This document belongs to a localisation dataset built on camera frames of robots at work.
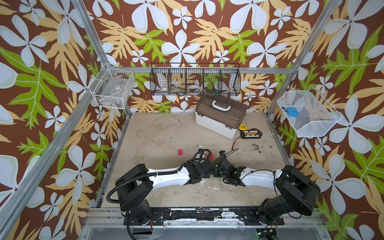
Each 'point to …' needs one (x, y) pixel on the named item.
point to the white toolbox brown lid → (220, 113)
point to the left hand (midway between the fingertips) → (202, 165)
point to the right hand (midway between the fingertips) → (212, 168)
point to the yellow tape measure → (243, 127)
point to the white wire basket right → (316, 116)
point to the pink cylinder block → (180, 152)
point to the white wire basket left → (112, 87)
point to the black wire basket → (196, 79)
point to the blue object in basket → (292, 111)
